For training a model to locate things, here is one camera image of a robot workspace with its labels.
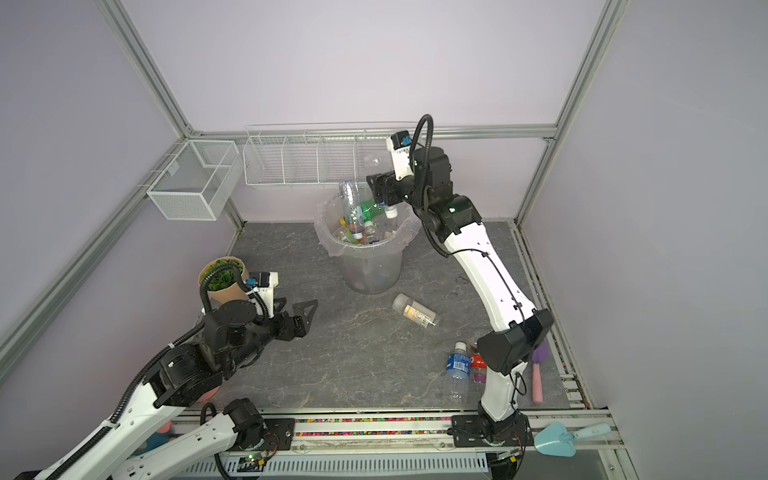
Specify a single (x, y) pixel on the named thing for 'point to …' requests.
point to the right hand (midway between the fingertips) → (382, 174)
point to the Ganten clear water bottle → (352, 208)
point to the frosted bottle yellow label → (414, 311)
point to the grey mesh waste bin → (368, 237)
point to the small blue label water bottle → (458, 369)
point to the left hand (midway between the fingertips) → (301, 307)
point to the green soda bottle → (370, 209)
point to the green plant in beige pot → (224, 284)
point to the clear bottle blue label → (390, 211)
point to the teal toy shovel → (555, 438)
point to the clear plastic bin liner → (369, 239)
